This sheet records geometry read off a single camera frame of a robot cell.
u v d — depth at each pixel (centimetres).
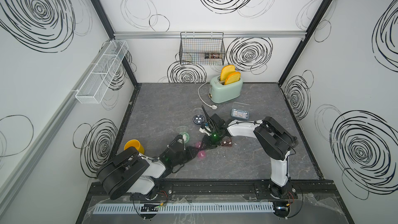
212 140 80
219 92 101
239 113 102
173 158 68
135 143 81
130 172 45
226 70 100
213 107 105
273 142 50
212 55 91
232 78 96
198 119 99
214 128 77
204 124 89
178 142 79
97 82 74
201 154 84
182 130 98
